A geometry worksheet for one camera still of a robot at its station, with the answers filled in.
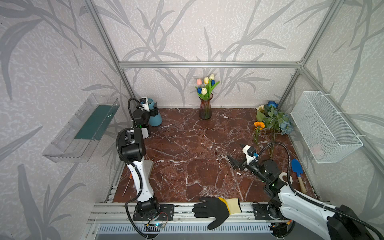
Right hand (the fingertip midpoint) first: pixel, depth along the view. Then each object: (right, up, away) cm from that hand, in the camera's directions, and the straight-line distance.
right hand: (235, 145), depth 77 cm
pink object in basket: (+40, -2, -4) cm, 40 cm away
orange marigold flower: (+24, +8, +28) cm, 38 cm away
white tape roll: (+30, -19, +10) cm, 37 cm away
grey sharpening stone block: (-49, -14, +10) cm, 52 cm away
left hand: (-51, +29, +22) cm, 63 cm away
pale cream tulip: (-16, +31, +12) cm, 37 cm away
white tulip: (-11, +41, +20) cm, 47 cm away
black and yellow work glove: (-9, -31, -3) cm, 32 cm away
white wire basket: (+36, +6, -15) cm, 39 cm away
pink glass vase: (-15, +20, +31) cm, 40 cm away
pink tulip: (-19, +38, +19) cm, 47 cm away
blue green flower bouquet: (+36, +11, +29) cm, 48 cm away
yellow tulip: (-14, +38, +17) cm, 44 cm away
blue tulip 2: (-10, +38, +20) cm, 44 cm away
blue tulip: (-19, +31, +13) cm, 39 cm away
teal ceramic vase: (-50, +12, +23) cm, 56 cm away
